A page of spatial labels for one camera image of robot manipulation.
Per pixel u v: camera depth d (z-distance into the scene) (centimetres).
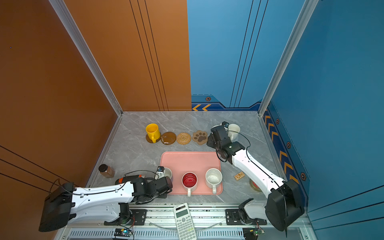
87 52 85
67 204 42
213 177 85
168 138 103
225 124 74
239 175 86
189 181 83
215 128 67
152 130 99
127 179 86
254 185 81
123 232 71
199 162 92
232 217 72
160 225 73
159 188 60
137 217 73
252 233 70
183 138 103
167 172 80
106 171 81
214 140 65
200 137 105
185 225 71
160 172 74
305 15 71
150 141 101
